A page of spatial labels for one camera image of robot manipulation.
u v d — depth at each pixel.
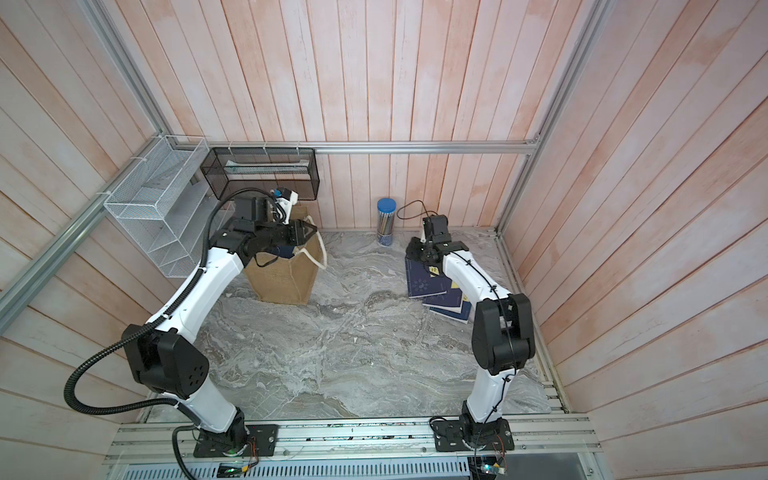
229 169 0.88
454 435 0.73
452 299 0.97
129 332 0.44
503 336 0.49
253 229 0.62
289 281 0.89
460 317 0.95
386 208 1.01
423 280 1.04
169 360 0.44
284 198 0.71
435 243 0.72
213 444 0.67
